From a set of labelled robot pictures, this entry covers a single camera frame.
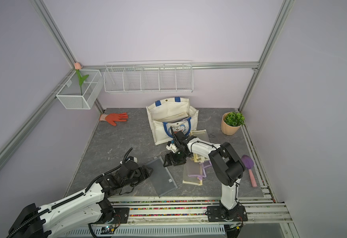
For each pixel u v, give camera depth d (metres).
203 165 0.89
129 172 0.62
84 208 0.51
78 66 0.90
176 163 0.83
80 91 0.89
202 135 1.04
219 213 0.74
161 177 0.87
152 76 1.04
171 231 1.58
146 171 0.74
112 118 1.16
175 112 1.05
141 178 0.72
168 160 0.79
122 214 0.74
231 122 0.96
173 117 1.05
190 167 0.89
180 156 0.79
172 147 0.86
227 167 0.49
